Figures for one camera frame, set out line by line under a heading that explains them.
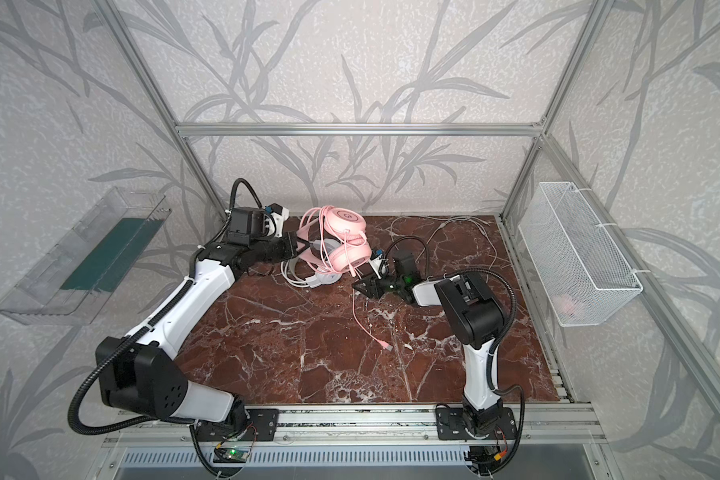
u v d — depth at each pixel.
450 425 0.73
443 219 1.20
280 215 0.75
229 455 0.71
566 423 0.76
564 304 0.73
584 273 0.61
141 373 0.41
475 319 0.53
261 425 0.73
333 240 1.02
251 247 0.62
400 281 0.81
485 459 0.77
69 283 0.63
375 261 0.86
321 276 0.96
